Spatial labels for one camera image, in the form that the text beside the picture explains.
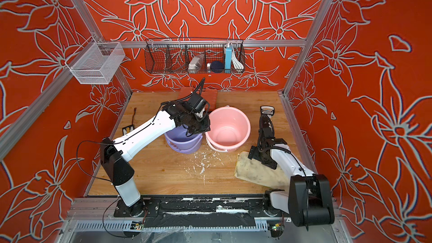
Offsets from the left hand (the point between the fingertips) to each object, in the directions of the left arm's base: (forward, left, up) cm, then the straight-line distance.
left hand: (212, 128), depth 77 cm
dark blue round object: (+35, 0, +9) cm, 37 cm away
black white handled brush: (+15, -32, -20) cm, 41 cm away
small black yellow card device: (+8, +52, -18) cm, 56 cm away
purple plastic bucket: (-6, +16, -3) cm, 17 cm away
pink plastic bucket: (+7, -9, -11) cm, 16 cm away
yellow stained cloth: (-13, -27, -20) cm, 36 cm away
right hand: (-6, -23, -18) cm, 30 cm away
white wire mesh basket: (+32, +67, +11) cm, 75 cm away
